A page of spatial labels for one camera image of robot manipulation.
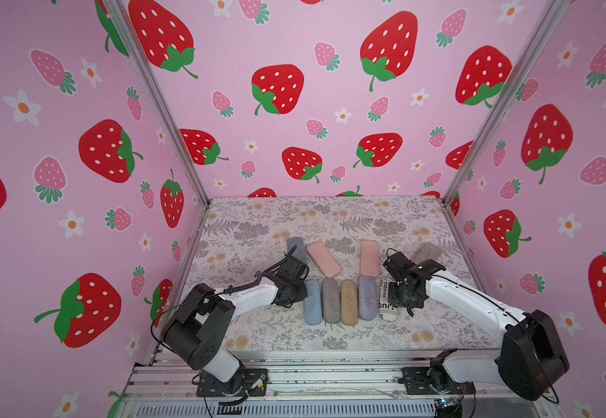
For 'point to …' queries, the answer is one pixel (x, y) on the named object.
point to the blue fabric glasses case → (313, 303)
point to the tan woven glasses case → (349, 302)
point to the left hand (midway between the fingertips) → (306, 293)
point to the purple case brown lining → (367, 298)
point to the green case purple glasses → (299, 252)
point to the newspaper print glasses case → (387, 313)
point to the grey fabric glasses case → (331, 304)
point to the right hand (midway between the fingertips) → (412, 299)
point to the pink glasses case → (323, 258)
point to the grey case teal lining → (427, 251)
